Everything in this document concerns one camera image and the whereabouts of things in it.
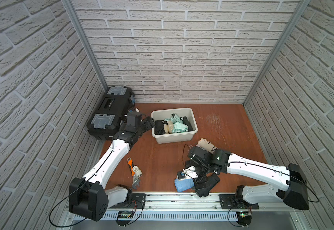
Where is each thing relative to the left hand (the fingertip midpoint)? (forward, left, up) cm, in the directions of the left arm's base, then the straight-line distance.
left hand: (151, 119), depth 81 cm
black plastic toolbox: (0, +29, -5) cm, 29 cm away
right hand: (-28, -22, -12) cm, 37 cm away
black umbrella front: (-34, -27, -6) cm, 44 cm away
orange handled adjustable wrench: (-28, +8, -22) cm, 36 cm away
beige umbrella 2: (-7, -36, -18) cm, 41 cm away
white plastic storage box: (+14, -6, -12) cm, 20 cm away
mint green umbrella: (+1, -17, -8) cm, 18 cm away
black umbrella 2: (+11, -22, -16) cm, 29 cm away
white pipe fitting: (-24, +7, -20) cm, 32 cm away
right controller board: (-46, -49, -22) cm, 71 cm away
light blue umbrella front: (-31, -19, -18) cm, 41 cm away
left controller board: (-44, +13, -25) cm, 52 cm away
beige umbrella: (+6, -11, -19) cm, 22 cm away
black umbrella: (+5, -3, -16) cm, 17 cm away
